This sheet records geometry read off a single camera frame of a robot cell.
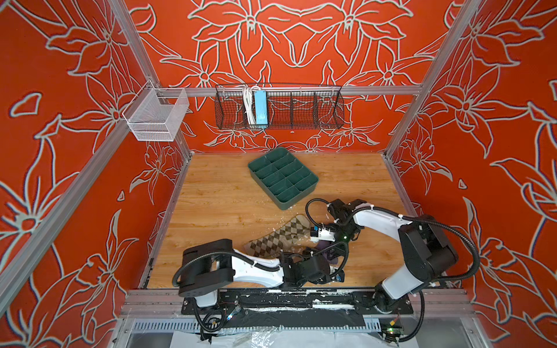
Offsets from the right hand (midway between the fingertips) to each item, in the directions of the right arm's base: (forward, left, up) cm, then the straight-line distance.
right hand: (327, 253), depth 83 cm
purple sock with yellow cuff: (-2, -1, +3) cm, 3 cm away
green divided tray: (+34, +16, +5) cm, 38 cm away
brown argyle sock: (+9, +12, -1) cm, 15 cm away
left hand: (-2, +3, +4) cm, 5 cm away
